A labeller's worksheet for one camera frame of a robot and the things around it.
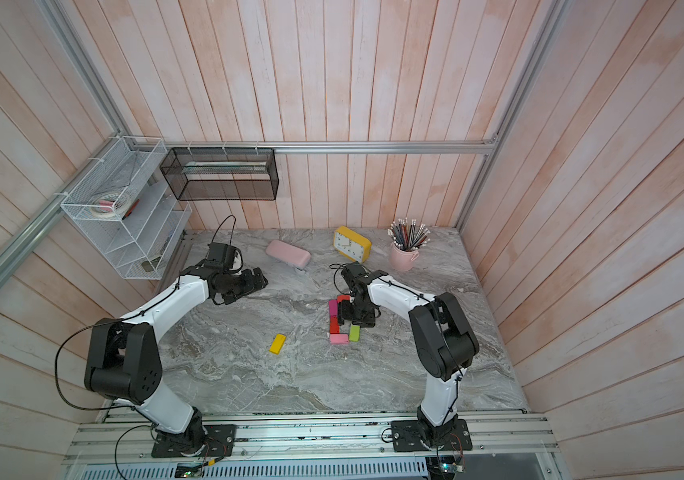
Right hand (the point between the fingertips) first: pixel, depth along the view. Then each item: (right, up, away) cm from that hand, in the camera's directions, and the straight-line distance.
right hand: (347, 321), depth 93 cm
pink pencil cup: (+20, +19, +11) cm, 30 cm away
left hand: (-28, +10, -1) cm, 30 cm away
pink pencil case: (-22, +22, +16) cm, 35 cm away
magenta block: (-5, +4, +5) cm, 8 cm away
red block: (-1, +7, +8) cm, 11 cm away
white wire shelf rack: (-56, +24, -15) cm, 63 cm away
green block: (+2, -3, -3) cm, 5 cm away
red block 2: (-4, -1, +1) cm, 5 cm away
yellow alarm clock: (+2, +25, +14) cm, 29 cm away
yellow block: (-22, -6, -3) cm, 23 cm away
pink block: (-3, -5, -1) cm, 6 cm away
